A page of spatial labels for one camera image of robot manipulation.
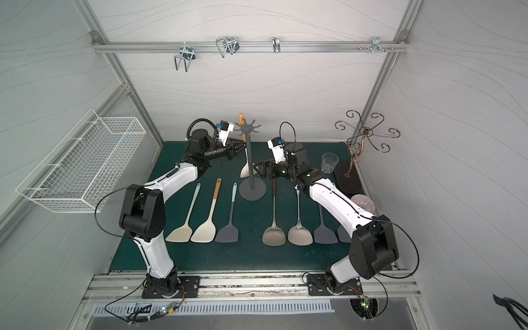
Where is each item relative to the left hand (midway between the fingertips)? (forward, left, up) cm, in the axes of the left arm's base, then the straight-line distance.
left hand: (249, 144), depth 83 cm
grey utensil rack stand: (-4, +1, -27) cm, 28 cm away
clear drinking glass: (+12, -40, -24) cm, 48 cm away
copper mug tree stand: (+5, -48, -25) cm, 55 cm away
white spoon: (-4, +3, -14) cm, 15 cm away
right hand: (-8, -6, -2) cm, 10 cm away
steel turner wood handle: (-28, -11, -27) cm, 40 cm away
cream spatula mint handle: (-27, +28, -29) cm, 48 cm away
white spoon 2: (-28, +18, -26) cm, 42 cm away
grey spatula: (-27, +8, -25) cm, 38 cm away
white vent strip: (-54, +38, -31) cm, 72 cm away
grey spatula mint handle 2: (-28, -39, -25) cm, 54 cm away
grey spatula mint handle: (-27, -32, -26) cm, 49 cm away
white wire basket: (-21, +55, +4) cm, 59 cm away
